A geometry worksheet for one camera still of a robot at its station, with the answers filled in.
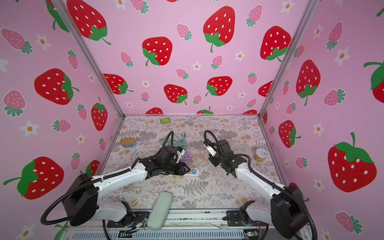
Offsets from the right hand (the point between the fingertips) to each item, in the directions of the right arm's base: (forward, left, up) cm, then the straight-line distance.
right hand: (212, 150), depth 86 cm
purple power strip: (-1, +16, -9) cm, 19 cm away
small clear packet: (+35, +15, -11) cm, 40 cm away
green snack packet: (+30, +38, -9) cm, 49 cm away
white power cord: (-28, +27, +17) cm, 43 cm away
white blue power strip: (-10, +10, -10) cm, 17 cm away
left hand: (-13, +12, -1) cm, 17 cm away
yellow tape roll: (+6, -31, -8) cm, 32 cm away
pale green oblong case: (-33, +24, -10) cm, 42 cm away
